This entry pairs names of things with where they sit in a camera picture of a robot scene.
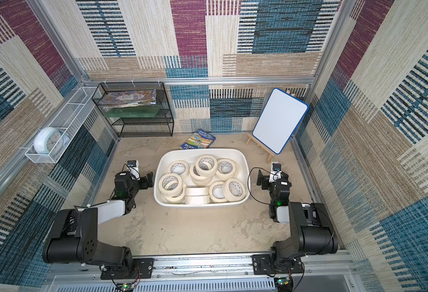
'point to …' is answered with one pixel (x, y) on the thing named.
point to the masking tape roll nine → (216, 192)
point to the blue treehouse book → (199, 139)
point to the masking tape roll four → (197, 180)
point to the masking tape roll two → (206, 165)
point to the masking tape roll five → (170, 184)
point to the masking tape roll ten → (234, 190)
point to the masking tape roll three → (225, 168)
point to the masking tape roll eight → (197, 197)
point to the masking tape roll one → (178, 166)
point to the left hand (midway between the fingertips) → (141, 172)
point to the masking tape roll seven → (196, 191)
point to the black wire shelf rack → (161, 126)
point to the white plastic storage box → (189, 156)
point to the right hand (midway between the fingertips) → (271, 168)
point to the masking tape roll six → (177, 198)
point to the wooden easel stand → (259, 143)
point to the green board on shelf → (132, 112)
